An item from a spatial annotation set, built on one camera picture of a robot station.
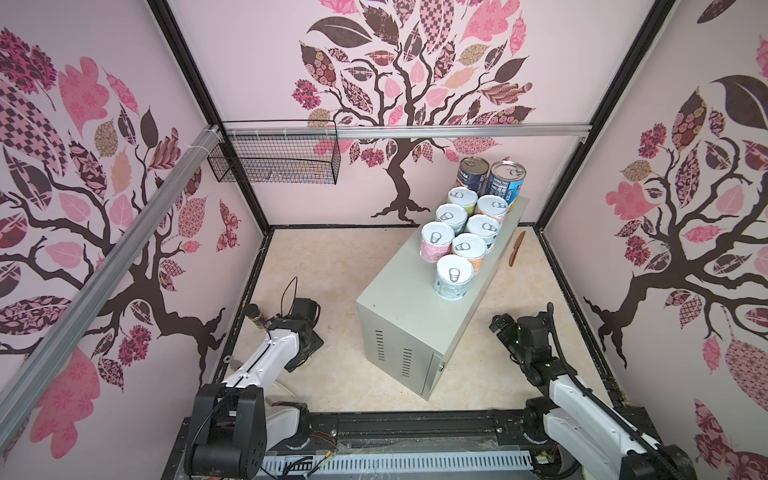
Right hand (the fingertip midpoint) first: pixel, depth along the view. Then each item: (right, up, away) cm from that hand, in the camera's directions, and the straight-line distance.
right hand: (501, 322), depth 88 cm
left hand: (-59, -8, -2) cm, 59 cm away
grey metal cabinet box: (-31, +6, -32) cm, 45 cm away
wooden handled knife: (+15, +23, +26) cm, 38 cm away
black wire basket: (-69, +54, +7) cm, 88 cm away
